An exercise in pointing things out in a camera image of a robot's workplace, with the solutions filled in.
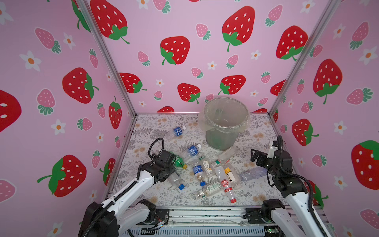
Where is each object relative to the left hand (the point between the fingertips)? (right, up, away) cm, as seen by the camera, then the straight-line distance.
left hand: (172, 168), depth 84 cm
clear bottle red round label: (+28, -3, 0) cm, 28 cm away
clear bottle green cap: (+20, +1, +2) cm, 20 cm away
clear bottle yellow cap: (+34, -5, -2) cm, 35 cm away
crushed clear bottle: (+49, -4, +5) cm, 49 cm away
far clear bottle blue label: (0, +21, +20) cm, 29 cm away
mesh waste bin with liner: (+33, +30, +20) cm, 49 cm away
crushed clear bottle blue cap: (+2, -4, -6) cm, 8 cm away
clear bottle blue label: (+11, +9, +9) cm, 17 cm away
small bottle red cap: (+32, -11, -5) cm, 34 cm away
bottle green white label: (+22, -9, -6) cm, 25 cm away
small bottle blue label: (+15, -3, +3) cm, 16 cm away
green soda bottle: (+3, +3, +4) cm, 6 cm away
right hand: (+47, +11, -6) cm, 49 cm away
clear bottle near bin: (+34, +5, +13) cm, 37 cm away
